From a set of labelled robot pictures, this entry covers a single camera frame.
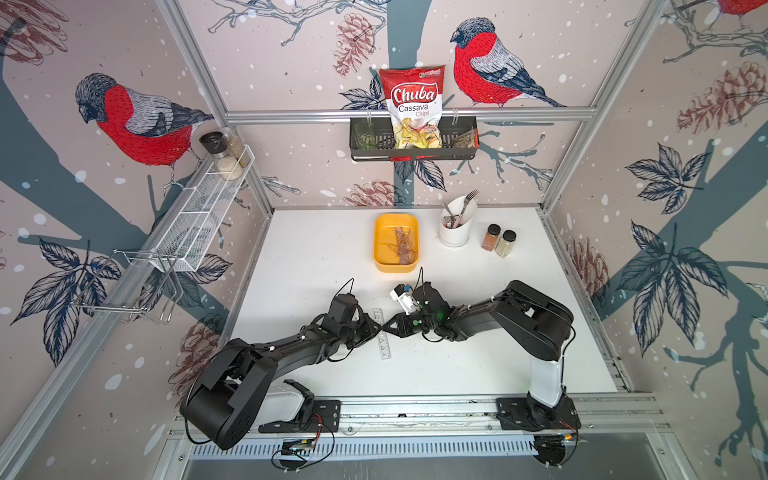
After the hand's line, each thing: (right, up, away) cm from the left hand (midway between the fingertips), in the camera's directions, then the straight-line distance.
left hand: (386, 323), depth 87 cm
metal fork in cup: (+28, +39, +15) cm, 50 cm away
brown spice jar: (+36, +25, +15) cm, 47 cm away
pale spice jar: (+41, +23, +14) cm, 49 cm away
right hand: (0, -2, +1) cm, 2 cm away
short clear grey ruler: (-1, -4, 0) cm, 4 cm away
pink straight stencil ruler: (+7, +22, +21) cm, 31 cm away
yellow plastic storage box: (+3, +23, +23) cm, 32 cm away
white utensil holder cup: (+26, +26, +18) cm, 41 cm away
